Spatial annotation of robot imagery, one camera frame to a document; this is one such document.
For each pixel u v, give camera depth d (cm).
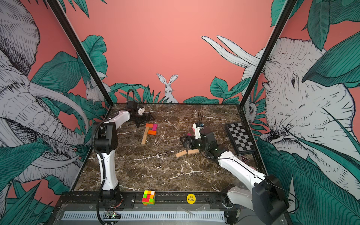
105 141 59
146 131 102
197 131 74
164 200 75
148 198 70
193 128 75
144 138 98
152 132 102
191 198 75
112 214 70
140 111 98
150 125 106
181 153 92
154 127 104
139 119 92
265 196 40
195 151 92
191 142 71
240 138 96
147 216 70
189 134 101
